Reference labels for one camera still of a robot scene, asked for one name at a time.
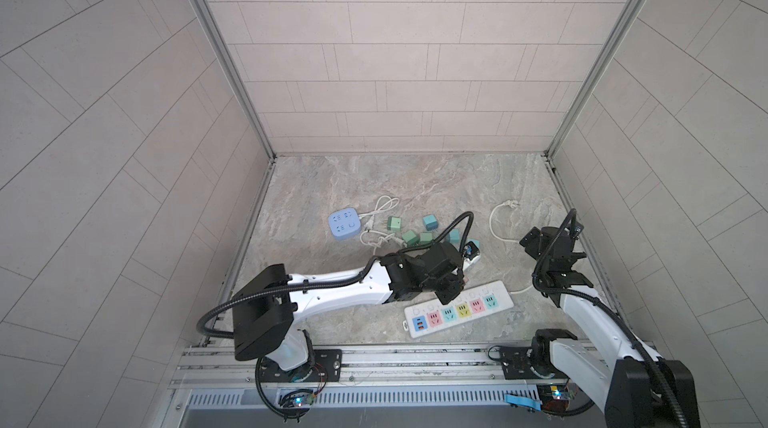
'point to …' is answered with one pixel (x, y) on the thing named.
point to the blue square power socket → (344, 223)
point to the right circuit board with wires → (555, 397)
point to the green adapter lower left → (411, 238)
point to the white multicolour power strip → (431, 316)
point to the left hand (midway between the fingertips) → (469, 280)
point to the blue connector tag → (523, 401)
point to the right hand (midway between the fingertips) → (538, 236)
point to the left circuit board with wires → (298, 398)
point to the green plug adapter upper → (394, 223)
